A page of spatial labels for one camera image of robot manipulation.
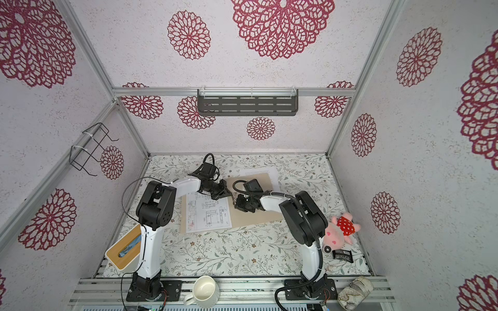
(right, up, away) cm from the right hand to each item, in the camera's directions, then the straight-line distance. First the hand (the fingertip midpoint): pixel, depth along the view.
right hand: (235, 204), depth 97 cm
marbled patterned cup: (+46, -28, -27) cm, 60 cm away
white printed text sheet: (+20, +17, +16) cm, 31 cm away
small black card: (+47, -19, -16) cm, 53 cm away
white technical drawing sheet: (-15, -4, -5) cm, 16 cm away
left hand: (-3, +4, +5) cm, 7 cm away
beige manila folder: (+3, -6, -5) cm, 8 cm away
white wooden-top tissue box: (-44, -17, -19) cm, 50 cm away
